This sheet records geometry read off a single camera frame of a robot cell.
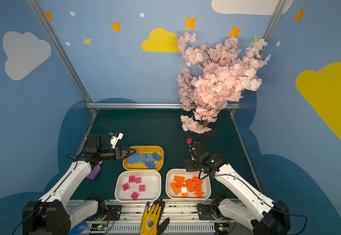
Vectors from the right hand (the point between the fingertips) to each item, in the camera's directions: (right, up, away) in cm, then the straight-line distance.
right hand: (192, 161), depth 80 cm
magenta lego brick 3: (-32, -18, -1) cm, 37 cm away
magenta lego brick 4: (-28, -16, +2) cm, 32 cm away
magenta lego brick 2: (-32, -12, +5) cm, 34 cm away
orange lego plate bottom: (-4, -17, 0) cm, 17 cm away
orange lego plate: (-7, -12, +6) cm, 15 cm away
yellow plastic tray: (-27, -1, +13) cm, 31 cm away
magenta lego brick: (-35, -12, +4) cm, 37 cm away
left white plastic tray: (-31, -15, +3) cm, 34 cm away
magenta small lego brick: (-38, -15, +2) cm, 41 cm away
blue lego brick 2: (-30, -1, +13) cm, 33 cm away
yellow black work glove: (-22, -27, -9) cm, 36 cm away
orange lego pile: (+4, -14, +4) cm, 15 cm away
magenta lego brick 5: (+1, +9, +22) cm, 24 cm away
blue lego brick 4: (-22, 0, +15) cm, 27 cm away
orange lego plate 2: (-1, -14, +2) cm, 14 cm away
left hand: (-33, +6, -1) cm, 34 cm away
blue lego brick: (-34, -1, +13) cm, 37 cm away
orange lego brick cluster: (-10, -15, +1) cm, 18 cm away
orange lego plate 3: (+2, -11, +4) cm, 12 cm away
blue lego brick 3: (-25, -1, +13) cm, 28 cm away
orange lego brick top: (-7, -14, +4) cm, 16 cm away
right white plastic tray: (-12, -18, -1) cm, 21 cm away
